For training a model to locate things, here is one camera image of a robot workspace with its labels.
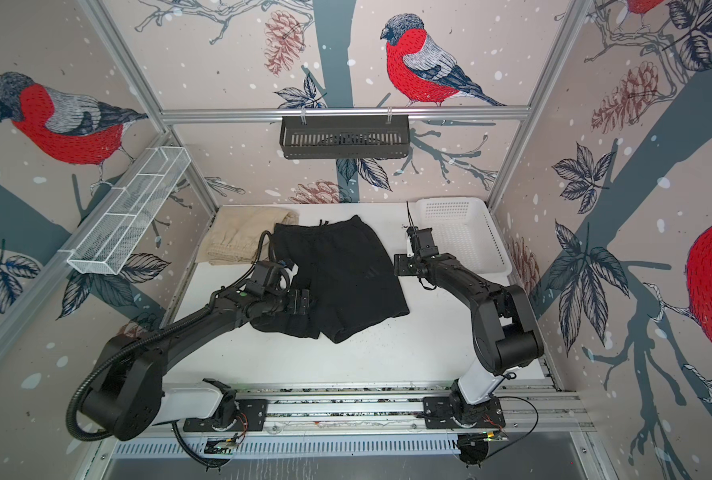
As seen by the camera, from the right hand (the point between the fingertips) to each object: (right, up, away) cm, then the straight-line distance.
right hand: (404, 264), depth 95 cm
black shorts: (-21, -5, 0) cm, 22 cm away
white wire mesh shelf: (-75, +9, -24) cm, 79 cm away
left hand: (-31, -9, -9) cm, 34 cm away
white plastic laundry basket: (+27, +12, +19) cm, 35 cm away
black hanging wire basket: (-20, +46, +12) cm, 51 cm away
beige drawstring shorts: (-61, +10, +14) cm, 64 cm away
